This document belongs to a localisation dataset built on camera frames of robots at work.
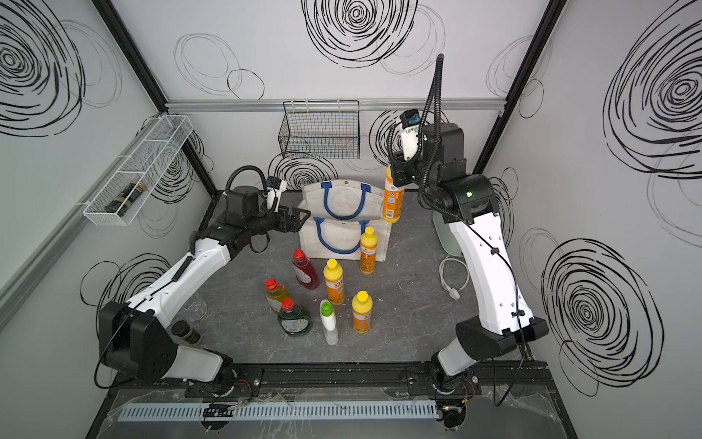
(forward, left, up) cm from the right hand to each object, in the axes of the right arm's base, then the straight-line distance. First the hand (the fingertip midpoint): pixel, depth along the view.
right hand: (401, 152), depth 62 cm
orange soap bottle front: (-26, +8, -28) cm, 39 cm away
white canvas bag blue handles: (+15, +18, -39) cm, 46 cm away
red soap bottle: (-12, +26, -36) cm, 46 cm away
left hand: (+1, +28, -22) cm, 36 cm away
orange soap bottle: (-6, +7, -29) cm, 30 cm away
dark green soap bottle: (-26, +27, -36) cm, 52 cm away
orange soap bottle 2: (-17, +17, -28) cm, 36 cm away
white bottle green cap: (-27, +17, -33) cm, 46 cm away
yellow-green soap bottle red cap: (-21, +32, -31) cm, 50 cm away
